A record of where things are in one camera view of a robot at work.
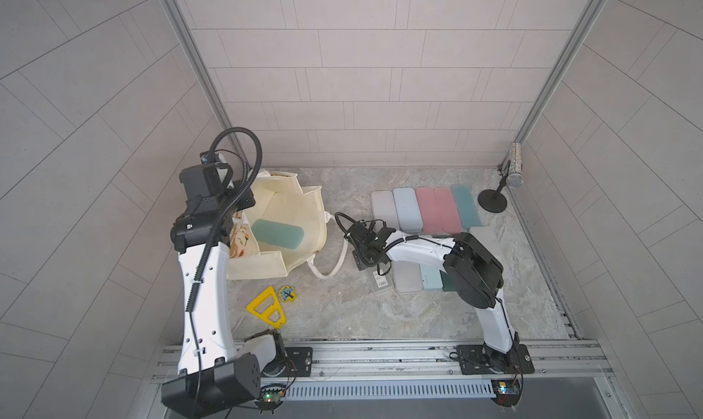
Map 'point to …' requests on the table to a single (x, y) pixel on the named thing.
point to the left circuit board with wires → (271, 396)
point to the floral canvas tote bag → (279, 197)
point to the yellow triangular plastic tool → (274, 307)
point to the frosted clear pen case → (382, 279)
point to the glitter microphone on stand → (495, 202)
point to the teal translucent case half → (283, 234)
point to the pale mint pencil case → (407, 209)
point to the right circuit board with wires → (508, 392)
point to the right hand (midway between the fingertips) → (367, 258)
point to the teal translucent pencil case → (466, 206)
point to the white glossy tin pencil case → (383, 208)
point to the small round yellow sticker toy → (287, 294)
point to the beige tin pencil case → (407, 277)
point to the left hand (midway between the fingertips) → (246, 179)
